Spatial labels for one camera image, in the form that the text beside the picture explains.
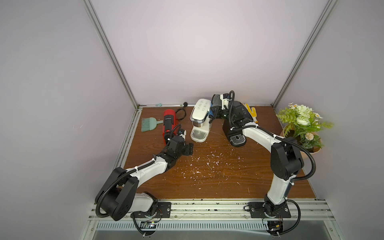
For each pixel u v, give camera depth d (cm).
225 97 79
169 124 85
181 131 77
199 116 85
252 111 117
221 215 73
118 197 42
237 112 69
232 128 68
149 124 110
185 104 122
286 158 49
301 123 72
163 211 73
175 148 67
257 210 73
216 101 83
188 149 78
